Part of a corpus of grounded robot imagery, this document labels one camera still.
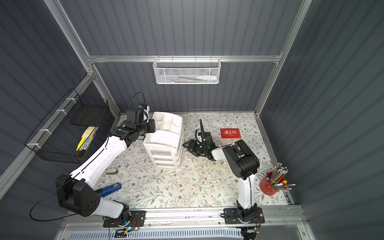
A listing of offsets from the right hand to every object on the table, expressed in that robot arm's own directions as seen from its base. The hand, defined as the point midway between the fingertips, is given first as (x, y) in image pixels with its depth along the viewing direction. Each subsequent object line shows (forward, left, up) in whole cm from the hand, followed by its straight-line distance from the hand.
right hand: (186, 147), depth 94 cm
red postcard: (+16, -31, -6) cm, 35 cm away
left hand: (+3, +16, +20) cm, 25 cm away
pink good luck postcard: (+8, -27, -6) cm, 29 cm away
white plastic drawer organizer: (-8, +10, +15) cm, 20 cm away
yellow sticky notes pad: (-6, +49, +22) cm, 54 cm away
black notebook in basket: (+6, +53, +22) cm, 58 cm away
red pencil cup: (-23, -47, +3) cm, 52 cm away
